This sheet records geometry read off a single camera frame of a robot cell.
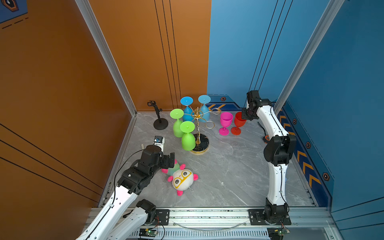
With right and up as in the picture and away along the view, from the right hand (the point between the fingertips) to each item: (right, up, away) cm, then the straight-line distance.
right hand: (245, 116), depth 98 cm
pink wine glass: (-13, -3, -3) cm, 14 cm away
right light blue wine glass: (-28, +9, -12) cm, 31 cm away
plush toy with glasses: (-40, -35, -19) cm, 56 cm away
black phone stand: (-60, -5, +14) cm, 62 cm away
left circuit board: (-55, -57, -28) cm, 84 cm away
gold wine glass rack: (-29, -17, +2) cm, 33 cm away
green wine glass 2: (-43, 0, -19) cm, 47 cm away
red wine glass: (-5, -4, -3) cm, 7 cm away
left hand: (-48, -19, -24) cm, 57 cm away
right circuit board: (+6, -58, -28) cm, 64 cm away
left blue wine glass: (-37, 0, -10) cm, 38 cm away
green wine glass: (-36, -14, -20) cm, 44 cm away
